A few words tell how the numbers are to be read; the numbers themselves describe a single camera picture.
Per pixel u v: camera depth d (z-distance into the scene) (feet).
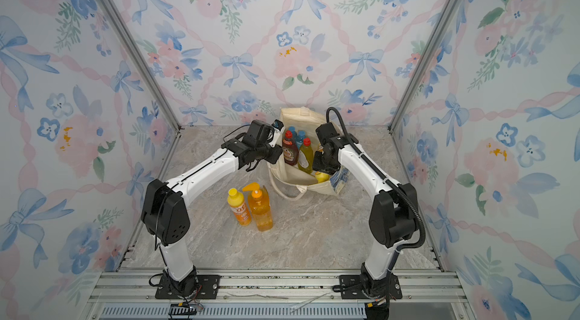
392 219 1.54
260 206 2.53
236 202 2.39
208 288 2.41
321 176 2.64
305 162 3.14
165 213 1.63
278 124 2.51
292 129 3.19
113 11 2.56
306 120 2.96
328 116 2.56
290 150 3.12
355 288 2.36
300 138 3.20
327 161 2.45
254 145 2.18
